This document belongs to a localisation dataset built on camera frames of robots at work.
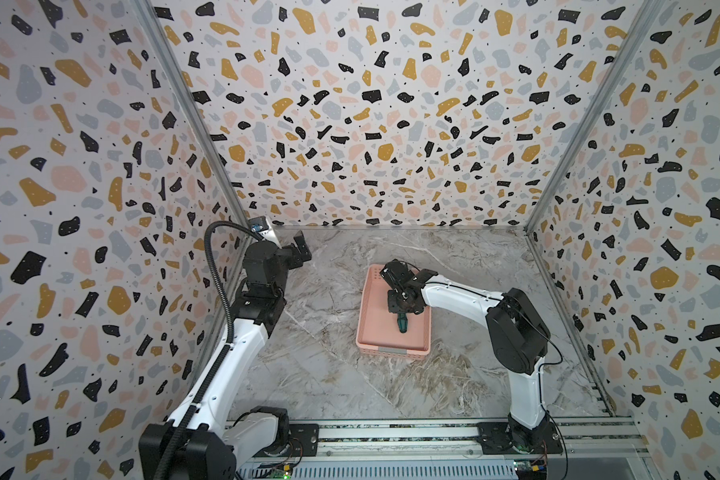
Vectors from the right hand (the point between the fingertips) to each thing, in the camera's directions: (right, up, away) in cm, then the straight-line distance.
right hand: (391, 300), depth 94 cm
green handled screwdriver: (+3, -6, -3) cm, 8 cm away
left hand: (-27, +20, -20) cm, 39 cm away
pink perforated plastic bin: (-4, -10, +1) cm, 11 cm away
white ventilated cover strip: (-2, -37, -23) cm, 43 cm away
